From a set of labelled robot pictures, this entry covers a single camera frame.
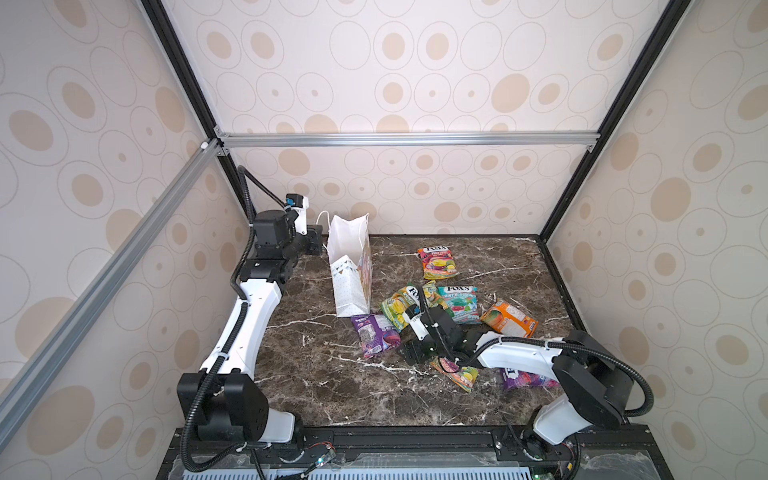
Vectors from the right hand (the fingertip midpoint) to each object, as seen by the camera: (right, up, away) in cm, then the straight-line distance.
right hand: (406, 345), depth 87 cm
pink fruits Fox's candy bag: (+16, -8, -4) cm, 18 cm away
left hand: (-21, +35, -11) cm, 42 cm away
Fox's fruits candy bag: (+12, +24, +22) cm, 35 cm away
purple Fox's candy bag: (-9, +2, +3) cm, 10 cm away
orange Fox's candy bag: (+31, +7, +6) cm, 33 cm away
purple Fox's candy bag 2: (+29, -8, -5) cm, 30 cm away
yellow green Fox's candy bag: (-3, +10, +8) cm, 13 cm away
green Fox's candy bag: (+8, +15, +13) cm, 22 cm away
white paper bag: (-18, +29, +11) cm, 36 cm away
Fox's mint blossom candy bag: (+19, +11, +10) cm, 25 cm away
